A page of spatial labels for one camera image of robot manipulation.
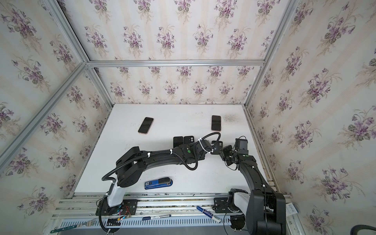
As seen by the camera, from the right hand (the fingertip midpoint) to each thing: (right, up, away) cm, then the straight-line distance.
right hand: (223, 150), depth 87 cm
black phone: (-28, +5, +8) cm, 30 cm away
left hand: (-14, +2, +1) cm, 14 cm away
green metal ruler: (-82, -33, -19) cm, 90 cm away
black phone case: (-21, +5, +12) cm, 25 cm away
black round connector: (+3, -32, -15) cm, 36 cm away
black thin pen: (-41, -29, -16) cm, 53 cm away
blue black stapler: (-35, -15, -10) cm, 40 cm away
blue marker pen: (-11, -27, -17) cm, 34 cm away
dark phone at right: (0, +16, +22) cm, 27 cm away
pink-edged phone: (-53, +14, +21) cm, 59 cm away
